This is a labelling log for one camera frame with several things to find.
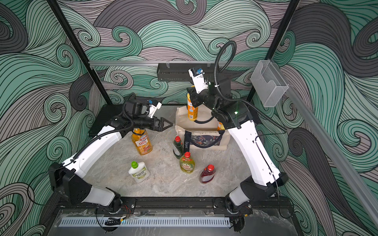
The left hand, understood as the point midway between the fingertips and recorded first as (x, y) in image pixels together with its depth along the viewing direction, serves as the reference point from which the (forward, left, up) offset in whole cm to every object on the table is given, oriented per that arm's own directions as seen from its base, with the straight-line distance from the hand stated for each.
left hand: (167, 121), depth 73 cm
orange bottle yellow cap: (+1, -13, +7) cm, 14 cm away
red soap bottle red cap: (-22, -21, -13) cm, 33 cm away
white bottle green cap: (-20, +14, -17) cm, 29 cm away
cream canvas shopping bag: (+1, -19, -13) cm, 23 cm away
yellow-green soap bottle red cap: (-15, -10, -18) cm, 25 cm away
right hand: (+3, -11, +20) cm, 23 cm away
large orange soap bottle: (-4, +15, -13) cm, 21 cm away
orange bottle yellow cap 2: (+3, -31, -9) cm, 32 cm away
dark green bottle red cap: (-7, -5, -16) cm, 18 cm away
